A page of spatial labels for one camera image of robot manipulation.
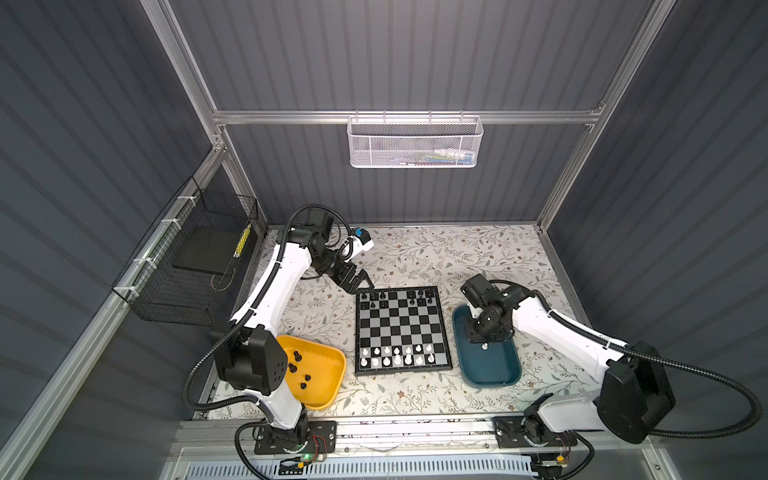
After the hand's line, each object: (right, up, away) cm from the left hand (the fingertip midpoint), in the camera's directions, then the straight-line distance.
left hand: (359, 279), depth 80 cm
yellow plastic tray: (-14, -27, +6) cm, 31 cm away
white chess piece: (+36, -21, +7) cm, 42 cm away
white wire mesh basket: (+17, +49, +32) cm, 61 cm away
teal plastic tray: (+39, -25, +4) cm, 47 cm away
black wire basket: (-40, +3, -8) cm, 41 cm away
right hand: (+32, -17, +3) cm, 36 cm away
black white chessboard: (+11, -17, +11) cm, 23 cm away
